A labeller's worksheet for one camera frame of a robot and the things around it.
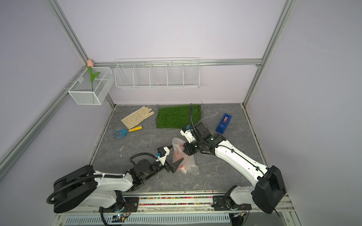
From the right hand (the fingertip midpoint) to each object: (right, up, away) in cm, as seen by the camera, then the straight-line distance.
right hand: (183, 148), depth 78 cm
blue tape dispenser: (+29, +13, +24) cm, 40 cm away
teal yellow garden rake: (-45, +7, +27) cm, 53 cm away
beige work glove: (-38, +17, +34) cm, 54 cm away
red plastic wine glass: (-2, -2, -5) cm, 6 cm away
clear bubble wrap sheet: (+3, -10, +1) cm, 11 cm away
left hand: (-3, -2, -3) cm, 4 cm away
